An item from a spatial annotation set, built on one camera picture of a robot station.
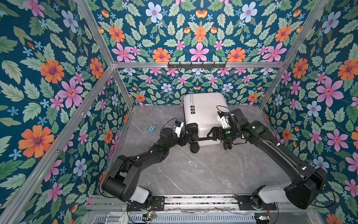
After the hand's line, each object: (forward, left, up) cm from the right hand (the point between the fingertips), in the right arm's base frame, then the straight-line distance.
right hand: (213, 134), depth 74 cm
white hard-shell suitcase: (+21, +5, -1) cm, 21 cm away
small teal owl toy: (+20, +41, -21) cm, 50 cm away
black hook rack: (+46, +7, +14) cm, 49 cm away
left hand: (+8, +13, -7) cm, 16 cm away
